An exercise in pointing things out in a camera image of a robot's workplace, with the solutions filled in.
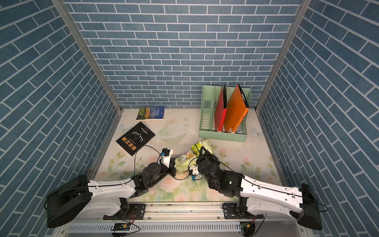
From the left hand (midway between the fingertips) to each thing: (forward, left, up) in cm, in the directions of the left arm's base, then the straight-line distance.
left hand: (184, 160), depth 79 cm
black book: (+20, +34, -10) cm, 41 cm away
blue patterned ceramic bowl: (-6, -1, 0) cm, 6 cm away
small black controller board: (-28, +30, -16) cm, 44 cm away
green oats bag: (-5, -1, +7) cm, 9 cm away
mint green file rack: (+46, -17, +7) cm, 49 cm away
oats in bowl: (-6, +2, -7) cm, 10 cm away
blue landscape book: (+45, +29, -12) cm, 55 cm away
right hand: (+2, -12, +13) cm, 17 cm away
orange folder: (+30, -32, +11) cm, 45 cm away
